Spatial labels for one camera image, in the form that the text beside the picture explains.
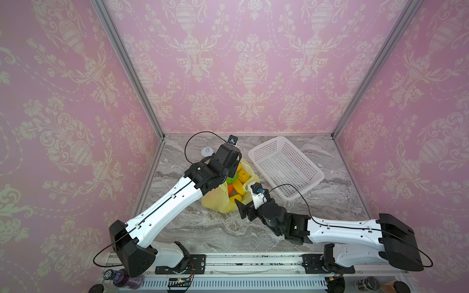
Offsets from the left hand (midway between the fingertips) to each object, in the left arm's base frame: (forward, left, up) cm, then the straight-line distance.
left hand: (229, 159), depth 74 cm
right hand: (-12, -7, -9) cm, 16 cm away
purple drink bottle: (-39, +33, -14) cm, 54 cm away
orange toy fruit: (-1, 0, -23) cm, 23 cm away
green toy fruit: (+2, 0, -19) cm, 20 cm away
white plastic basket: (+19, -29, -26) cm, 43 cm away
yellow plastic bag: (-13, +4, -9) cm, 17 cm away
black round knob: (-40, -60, -17) cm, 74 cm away
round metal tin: (-39, -49, -17) cm, 65 cm away
